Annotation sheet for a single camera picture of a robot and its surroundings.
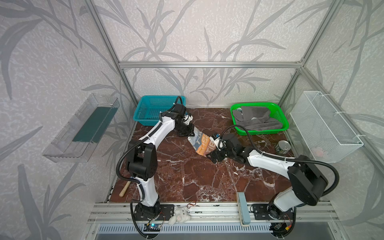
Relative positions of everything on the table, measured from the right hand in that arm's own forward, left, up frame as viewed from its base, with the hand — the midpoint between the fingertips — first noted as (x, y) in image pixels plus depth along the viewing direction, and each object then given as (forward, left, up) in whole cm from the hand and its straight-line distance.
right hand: (212, 146), depth 88 cm
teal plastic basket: (+35, +49, -7) cm, 60 cm away
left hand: (+8, +9, +6) cm, 14 cm away
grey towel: (+25, -32, -3) cm, 40 cm away
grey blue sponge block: (-32, -15, -7) cm, 36 cm away
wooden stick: (-22, +48, -8) cm, 53 cm away
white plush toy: (-34, +16, -4) cm, 38 cm away
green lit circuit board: (-38, +30, -10) cm, 50 cm away
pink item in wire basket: (-9, -52, +11) cm, 54 cm away
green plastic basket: (+31, -50, -6) cm, 59 cm away
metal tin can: (+3, -45, -5) cm, 45 cm away
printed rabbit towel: (+6, +6, -6) cm, 10 cm away
